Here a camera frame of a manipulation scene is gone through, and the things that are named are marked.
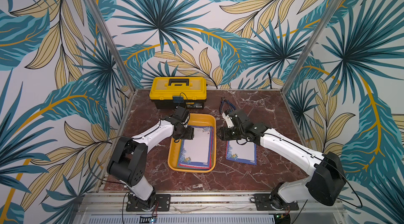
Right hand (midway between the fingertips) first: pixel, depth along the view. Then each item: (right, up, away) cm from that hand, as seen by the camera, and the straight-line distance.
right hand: (219, 133), depth 81 cm
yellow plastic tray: (-13, +5, +22) cm, 27 cm away
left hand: (-17, -4, +8) cm, 19 cm away
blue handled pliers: (+6, +19, +33) cm, 38 cm away
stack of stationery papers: (-12, -19, +3) cm, 22 cm away
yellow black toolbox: (-29, +22, +16) cm, 40 cm away
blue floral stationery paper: (-12, -12, +9) cm, 19 cm away
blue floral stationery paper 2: (+16, -13, +9) cm, 22 cm away
